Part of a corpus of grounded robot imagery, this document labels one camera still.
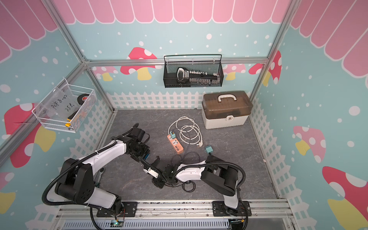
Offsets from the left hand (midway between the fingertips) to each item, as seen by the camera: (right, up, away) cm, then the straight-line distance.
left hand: (149, 156), depth 87 cm
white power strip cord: (+25, +13, +18) cm, 34 cm away
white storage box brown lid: (+48, +30, +4) cm, 57 cm away
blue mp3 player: (+1, +2, -8) cm, 8 cm away
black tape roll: (-36, +34, -8) cm, 50 cm away
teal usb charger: (+13, +12, +9) cm, 20 cm away
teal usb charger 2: (+38, +3, +7) cm, 38 cm away
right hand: (+4, -13, -5) cm, 14 cm away
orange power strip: (+16, +6, +9) cm, 19 cm away
